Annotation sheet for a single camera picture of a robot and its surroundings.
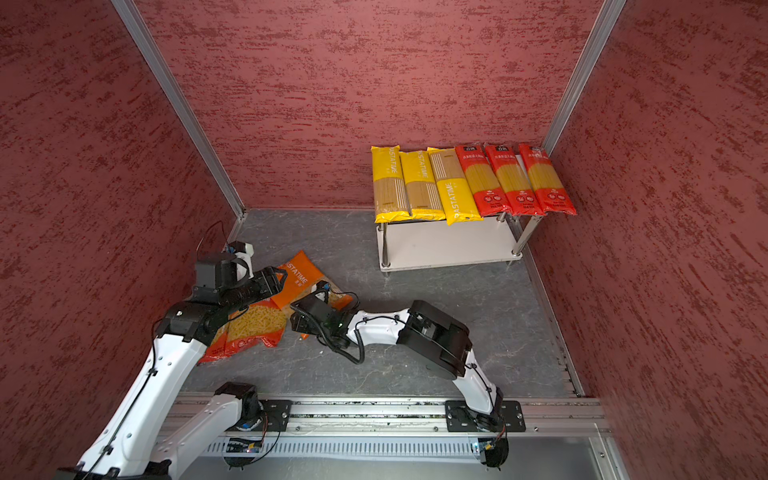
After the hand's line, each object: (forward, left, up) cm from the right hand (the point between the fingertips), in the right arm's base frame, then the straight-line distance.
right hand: (294, 327), depth 84 cm
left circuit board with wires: (-27, +8, -7) cm, 29 cm away
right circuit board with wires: (-30, -53, -7) cm, 61 cm away
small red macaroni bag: (+2, +10, -2) cm, 10 cm away
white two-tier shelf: (+28, -34, +2) cm, 44 cm away
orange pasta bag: (+19, +1, -2) cm, 19 cm away
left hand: (+5, +1, +16) cm, 16 cm away
